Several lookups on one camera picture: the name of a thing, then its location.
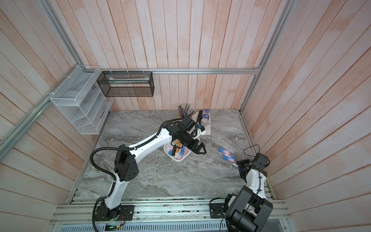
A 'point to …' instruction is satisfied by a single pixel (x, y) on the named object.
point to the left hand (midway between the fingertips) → (199, 151)
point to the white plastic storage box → (176, 152)
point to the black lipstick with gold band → (174, 150)
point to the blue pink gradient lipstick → (170, 152)
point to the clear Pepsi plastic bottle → (205, 120)
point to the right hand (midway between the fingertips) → (240, 162)
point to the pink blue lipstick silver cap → (181, 152)
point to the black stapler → (200, 116)
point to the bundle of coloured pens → (182, 113)
